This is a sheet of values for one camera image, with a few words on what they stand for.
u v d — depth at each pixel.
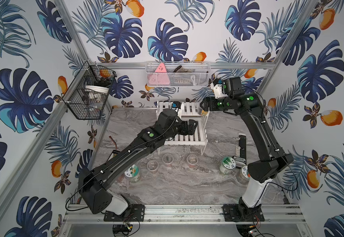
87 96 0.88
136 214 0.73
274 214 0.77
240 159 0.92
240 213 0.67
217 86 0.66
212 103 0.66
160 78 0.90
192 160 0.87
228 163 0.84
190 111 0.83
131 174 0.80
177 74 0.92
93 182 0.41
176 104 0.62
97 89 0.80
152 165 0.86
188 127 0.63
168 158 0.88
